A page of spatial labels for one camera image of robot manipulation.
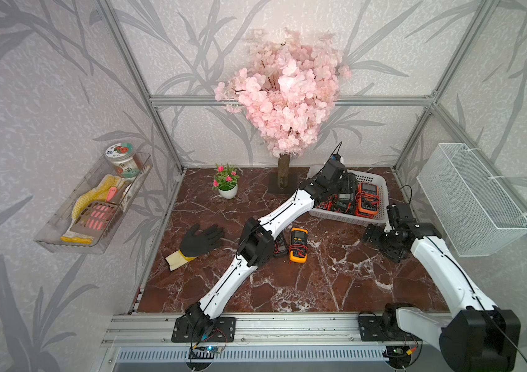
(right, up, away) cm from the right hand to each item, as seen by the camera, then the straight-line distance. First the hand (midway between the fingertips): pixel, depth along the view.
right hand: (370, 241), depth 83 cm
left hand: (-4, +22, +6) cm, 23 cm away
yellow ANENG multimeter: (-25, -4, +5) cm, 26 cm away
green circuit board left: (-53, -30, -13) cm, 62 cm away
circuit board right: (+5, -33, -11) cm, 35 cm away
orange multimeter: (+3, +15, +11) cm, 19 cm away
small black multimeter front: (-5, +13, +16) cm, 21 cm away
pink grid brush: (-82, +11, -23) cm, 86 cm away
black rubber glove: (-67, -3, +9) cm, 67 cm away
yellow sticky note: (-73, -9, +6) cm, 74 cm away
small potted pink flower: (-56, +23, +16) cm, 63 cm away
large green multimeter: (-8, +20, -2) cm, 22 cm away
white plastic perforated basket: (+7, +24, +22) cm, 33 cm away
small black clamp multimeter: (-33, -4, +7) cm, 34 cm away
